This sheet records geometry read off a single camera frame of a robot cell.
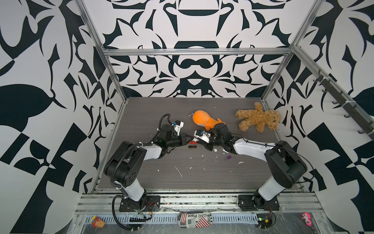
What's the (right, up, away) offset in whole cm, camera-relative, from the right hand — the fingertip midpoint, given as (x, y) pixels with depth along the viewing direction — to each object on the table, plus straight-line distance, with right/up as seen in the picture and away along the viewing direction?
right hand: (197, 136), depth 89 cm
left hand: (-2, 0, -1) cm, 3 cm away
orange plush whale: (+4, +11, +11) cm, 16 cm away
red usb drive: (-3, -3, -2) cm, 4 cm away
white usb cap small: (+12, -9, +3) cm, 15 cm away
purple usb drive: (+20, -13, +2) cm, 24 cm away
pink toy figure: (+52, -36, -18) cm, 66 cm away
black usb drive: (-3, -7, +5) cm, 9 cm away
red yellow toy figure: (-47, -36, -21) cm, 63 cm away
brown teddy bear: (+49, +11, +10) cm, 52 cm away
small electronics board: (+31, -38, -18) cm, 52 cm away
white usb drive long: (+12, -4, -19) cm, 23 cm away
